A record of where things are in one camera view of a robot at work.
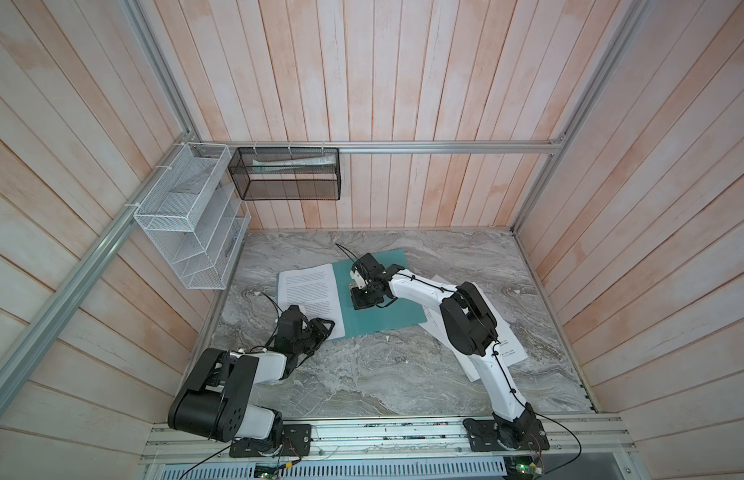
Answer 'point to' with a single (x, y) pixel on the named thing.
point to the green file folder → (388, 314)
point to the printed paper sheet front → (315, 290)
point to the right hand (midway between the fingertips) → (354, 303)
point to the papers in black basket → (267, 166)
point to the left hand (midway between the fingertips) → (333, 332)
